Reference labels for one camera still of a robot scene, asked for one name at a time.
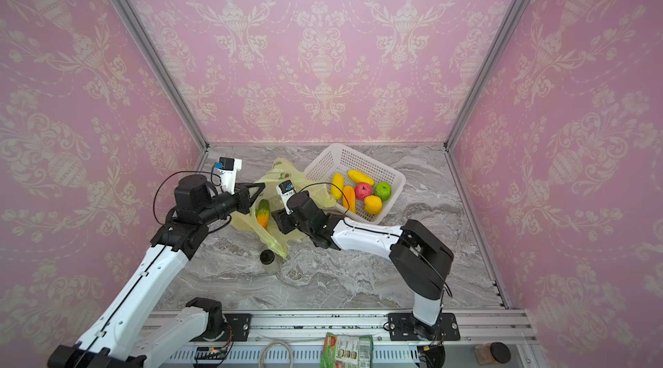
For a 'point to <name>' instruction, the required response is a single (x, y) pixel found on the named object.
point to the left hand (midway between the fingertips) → (264, 187)
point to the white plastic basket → (327, 158)
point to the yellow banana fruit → (360, 177)
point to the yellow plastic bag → (272, 234)
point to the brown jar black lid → (493, 352)
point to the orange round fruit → (373, 204)
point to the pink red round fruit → (362, 190)
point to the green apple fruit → (383, 190)
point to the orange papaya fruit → (350, 193)
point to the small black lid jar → (269, 262)
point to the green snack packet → (347, 351)
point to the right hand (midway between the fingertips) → (278, 209)
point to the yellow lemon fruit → (337, 180)
